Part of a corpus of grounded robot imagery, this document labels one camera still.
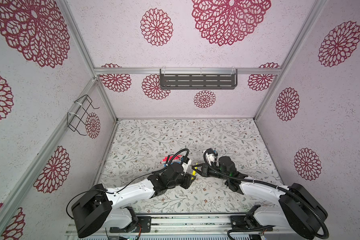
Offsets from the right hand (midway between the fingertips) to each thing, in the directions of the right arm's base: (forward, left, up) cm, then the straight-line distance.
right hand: (192, 166), depth 79 cm
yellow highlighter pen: (-3, -1, -2) cm, 3 cm away
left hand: (-5, 0, -5) cm, 7 cm away
